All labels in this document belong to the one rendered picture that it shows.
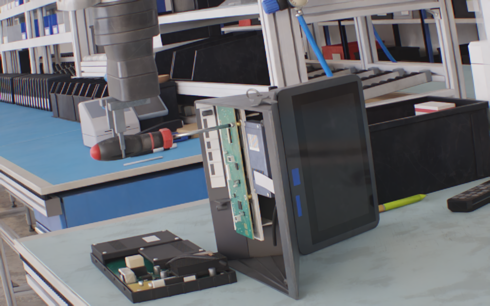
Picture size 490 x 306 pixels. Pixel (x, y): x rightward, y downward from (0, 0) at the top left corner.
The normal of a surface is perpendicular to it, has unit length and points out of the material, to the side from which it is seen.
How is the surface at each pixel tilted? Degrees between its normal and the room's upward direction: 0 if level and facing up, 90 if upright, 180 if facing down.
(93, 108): 29
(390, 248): 0
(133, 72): 75
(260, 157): 90
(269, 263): 0
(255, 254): 90
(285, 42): 90
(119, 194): 90
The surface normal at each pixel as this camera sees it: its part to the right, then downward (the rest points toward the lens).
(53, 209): 0.38, 0.08
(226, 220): -0.19, 0.18
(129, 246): -0.15, -0.98
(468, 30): -0.91, 0.19
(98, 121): 0.14, -0.69
